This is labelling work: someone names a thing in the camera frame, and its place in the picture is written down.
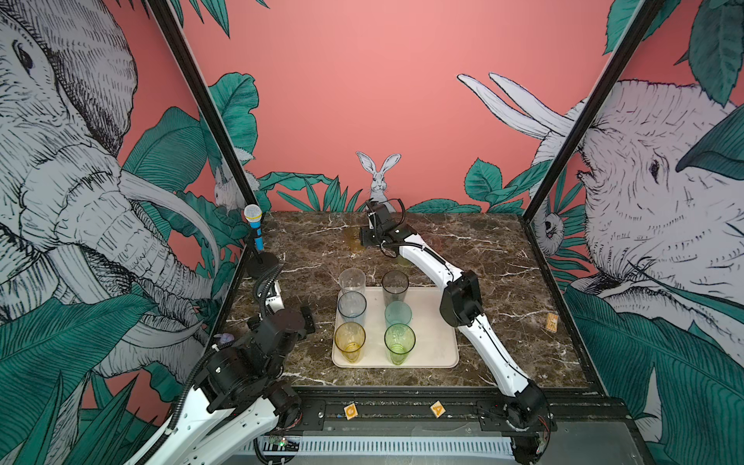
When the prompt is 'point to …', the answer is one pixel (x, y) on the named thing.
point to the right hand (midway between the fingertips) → (360, 229)
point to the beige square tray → (435, 345)
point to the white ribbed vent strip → (394, 446)
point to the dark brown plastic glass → (394, 286)
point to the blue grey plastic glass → (352, 306)
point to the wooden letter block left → (351, 411)
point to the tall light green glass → (399, 339)
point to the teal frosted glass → (397, 312)
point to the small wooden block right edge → (552, 323)
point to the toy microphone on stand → (260, 262)
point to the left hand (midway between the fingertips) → (293, 305)
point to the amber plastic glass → (350, 338)
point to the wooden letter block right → (438, 409)
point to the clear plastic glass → (352, 279)
